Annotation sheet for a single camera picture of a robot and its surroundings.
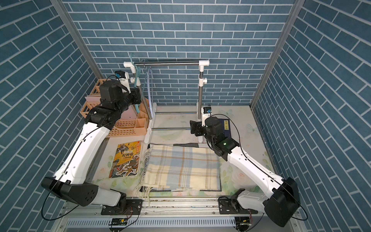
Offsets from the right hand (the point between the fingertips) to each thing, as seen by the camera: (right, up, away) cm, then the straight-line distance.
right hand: (198, 120), depth 76 cm
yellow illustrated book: (-44, -26, +13) cm, 53 cm away
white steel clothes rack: (-33, -12, +22) cm, 41 cm away
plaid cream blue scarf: (-10, -28, +9) cm, 31 cm away
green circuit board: (-40, -51, -4) cm, 65 cm away
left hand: (-27, +16, -7) cm, 32 cm away
